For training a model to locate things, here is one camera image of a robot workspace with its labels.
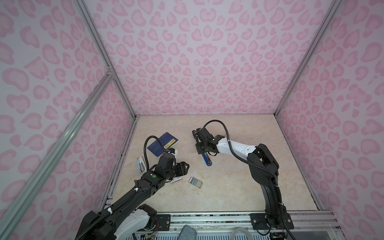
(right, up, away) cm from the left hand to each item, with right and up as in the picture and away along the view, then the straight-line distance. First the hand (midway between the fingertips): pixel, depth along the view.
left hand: (186, 164), depth 82 cm
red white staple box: (-6, -10, +6) cm, 13 cm away
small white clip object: (-29, -3, +11) cm, 31 cm away
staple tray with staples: (+5, -11, +5) cm, 13 cm away
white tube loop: (+25, -29, -10) cm, 40 cm away
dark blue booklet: (-15, +11, +22) cm, 29 cm away
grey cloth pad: (+1, -28, -14) cm, 31 cm away
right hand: (+7, +8, +14) cm, 18 cm away
